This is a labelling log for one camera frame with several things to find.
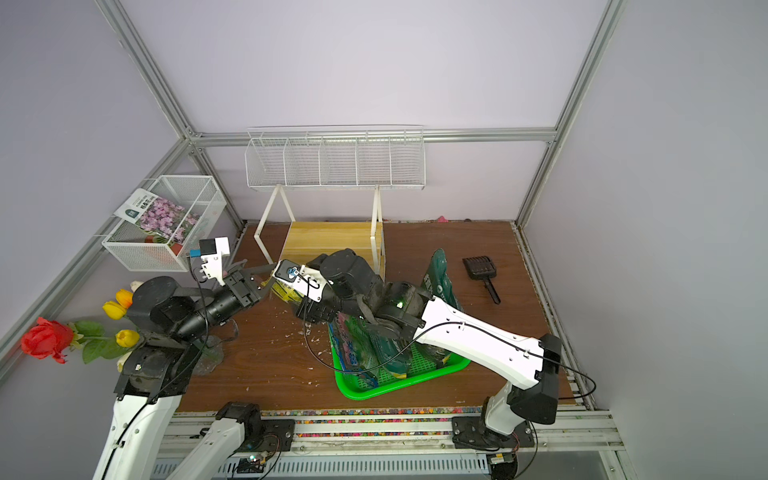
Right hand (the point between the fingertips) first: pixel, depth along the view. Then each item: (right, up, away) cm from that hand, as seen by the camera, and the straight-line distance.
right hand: (303, 278), depth 60 cm
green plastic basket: (+28, -27, +24) cm, 46 cm away
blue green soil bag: (+10, -18, +10) cm, 23 cm away
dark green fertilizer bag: (+29, -2, +8) cm, 30 cm away
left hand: (-3, +2, -3) cm, 5 cm away
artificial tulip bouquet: (-41, -13, -1) cm, 43 cm away
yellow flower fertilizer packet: (-4, -3, +2) cm, 6 cm away
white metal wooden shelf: (-8, +9, +29) cm, 31 cm away
